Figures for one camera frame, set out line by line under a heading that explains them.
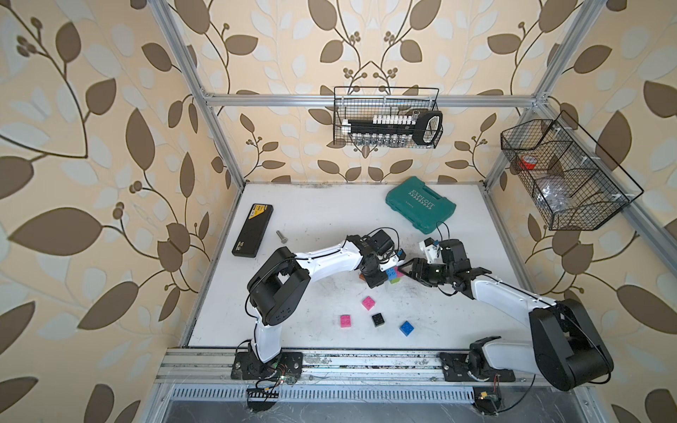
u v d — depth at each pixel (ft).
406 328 2.64
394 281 2.98
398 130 2.77
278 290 1.57
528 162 2.64
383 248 2.35
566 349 1.36
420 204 3.55
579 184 2.36
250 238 3.37
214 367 2.48
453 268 2.27
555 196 2.29
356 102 2.99
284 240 3.34
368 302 2.82
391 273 2.84
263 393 2.41
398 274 2.81
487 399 2.33
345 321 2.70
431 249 2.71
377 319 2.69
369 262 2.15
